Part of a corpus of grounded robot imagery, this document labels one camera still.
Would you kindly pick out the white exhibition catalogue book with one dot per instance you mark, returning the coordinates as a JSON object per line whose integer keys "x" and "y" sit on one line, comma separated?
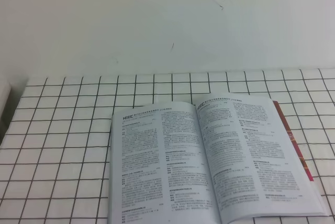
{"x": 225, "y": 158}

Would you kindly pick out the white black-grid tablecloth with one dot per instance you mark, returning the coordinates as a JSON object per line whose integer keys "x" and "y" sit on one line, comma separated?
{"x": 54, "y": 154}

